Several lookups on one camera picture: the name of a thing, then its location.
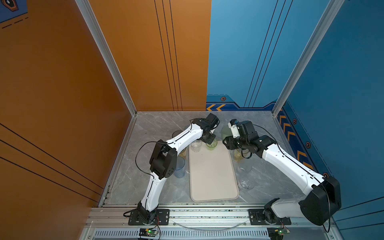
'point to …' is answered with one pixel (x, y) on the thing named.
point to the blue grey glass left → (180, 170)
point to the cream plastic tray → (213, 175)
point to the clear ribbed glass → (246, 182)
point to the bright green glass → (212, 145)
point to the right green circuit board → (277, 233)
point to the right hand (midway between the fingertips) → (226, 140)
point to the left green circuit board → (148, 232)
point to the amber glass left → (183, 153)
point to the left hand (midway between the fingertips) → (208, 137)
